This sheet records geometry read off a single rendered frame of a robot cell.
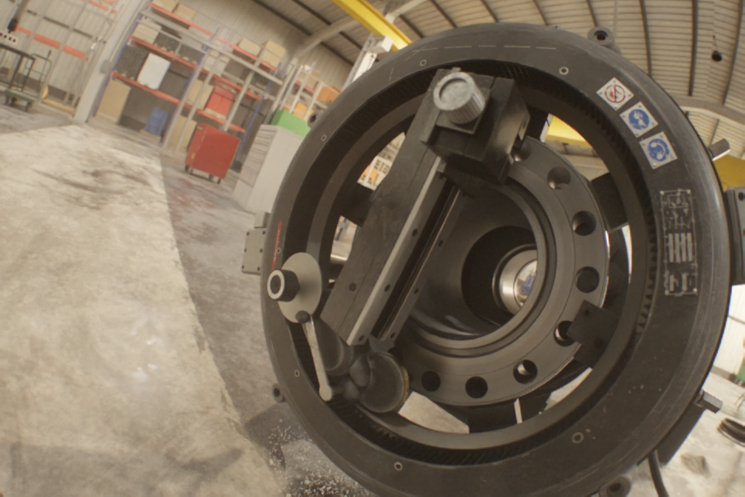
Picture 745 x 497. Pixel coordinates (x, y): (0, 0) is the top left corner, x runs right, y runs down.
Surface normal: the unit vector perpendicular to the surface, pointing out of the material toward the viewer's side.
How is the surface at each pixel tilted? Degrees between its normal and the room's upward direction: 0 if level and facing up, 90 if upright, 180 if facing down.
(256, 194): 90
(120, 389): 0
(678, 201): 90
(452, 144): 90
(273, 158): 90
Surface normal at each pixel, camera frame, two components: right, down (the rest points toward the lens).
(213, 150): 0.73, 0.33
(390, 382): -0.61, -0.24
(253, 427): 0.39, -0.92
